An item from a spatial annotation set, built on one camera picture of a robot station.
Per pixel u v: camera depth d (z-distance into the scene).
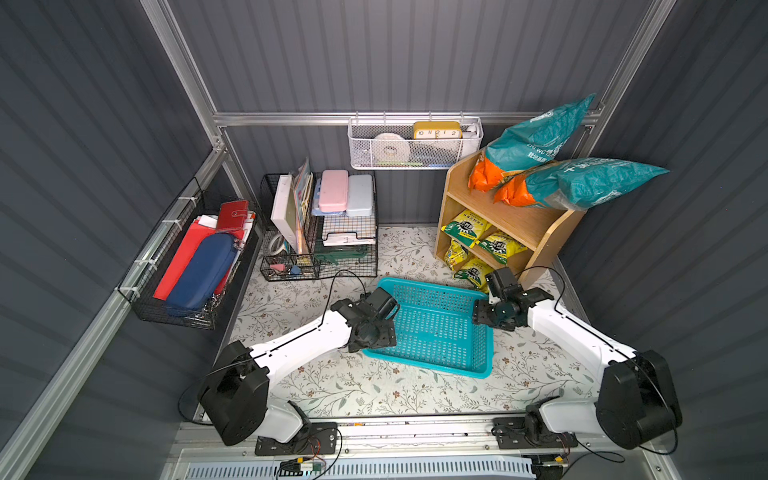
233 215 0.79
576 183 0.57
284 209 0.91
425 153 0.90
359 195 0.97
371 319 0.63
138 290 0.60
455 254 1.04
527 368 0.85
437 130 0.88
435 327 0.94
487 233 0.94
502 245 0.88
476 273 1.00
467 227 0.94
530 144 0.70
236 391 0.41
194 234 0.76
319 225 0.92
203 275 0.69
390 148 0.85
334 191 0.97
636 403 0.42
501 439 0.74
